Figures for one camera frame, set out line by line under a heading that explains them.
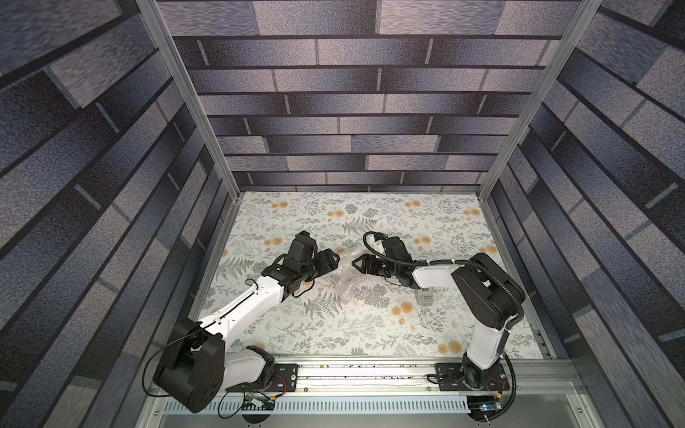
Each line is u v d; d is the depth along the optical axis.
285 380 0.74
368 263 0.83
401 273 0.74
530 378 0.92
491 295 0.50
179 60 0.80
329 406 0.78
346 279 0.86
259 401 0.71
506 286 0.52
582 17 0.70
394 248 0.76
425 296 0.86
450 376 0.74
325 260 0.74
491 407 0.69
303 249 0.64
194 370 0.40
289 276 0.61
